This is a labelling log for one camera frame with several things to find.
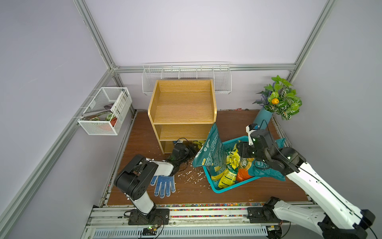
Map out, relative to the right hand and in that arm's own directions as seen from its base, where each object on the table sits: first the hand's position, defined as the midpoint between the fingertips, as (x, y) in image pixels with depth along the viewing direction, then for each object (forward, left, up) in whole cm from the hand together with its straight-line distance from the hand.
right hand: (240, 144), depth 72 cm
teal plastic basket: (+11, 0, -20) cm, 22 cm away
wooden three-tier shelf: (+17, +29, +7) cm, 34 cm away
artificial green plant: (+24, -23, +9) cm, 35 cm away
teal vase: (+26, -22, -10) cm, 36 cm away
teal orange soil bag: (-8, -7, -12) cm, 16 cm away
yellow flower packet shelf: (-10, +4, -18) cm, 21 cm away
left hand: (+9, +21, -19) cm, 29 cm away
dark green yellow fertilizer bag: (-4, +14, -3) cm, 15 cm away
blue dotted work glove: (-10, +40, -25) cm, 49 cm away
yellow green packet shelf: (-2, +2, -11) cm, 11 cm away
